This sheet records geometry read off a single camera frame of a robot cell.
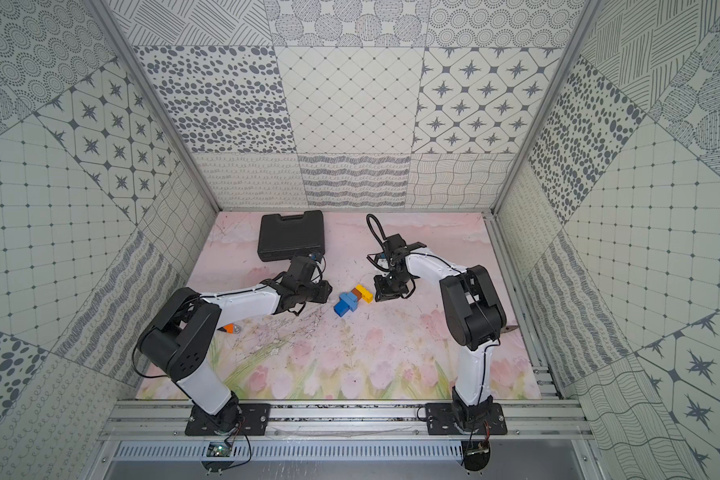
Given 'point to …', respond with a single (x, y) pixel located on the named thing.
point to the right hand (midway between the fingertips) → (381, 302)
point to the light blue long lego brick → (350, 299)
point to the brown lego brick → (357, 293)
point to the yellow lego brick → (365, 294)
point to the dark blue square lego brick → (341, 308)
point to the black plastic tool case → (282, 238)
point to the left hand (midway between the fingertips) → (338, 290)
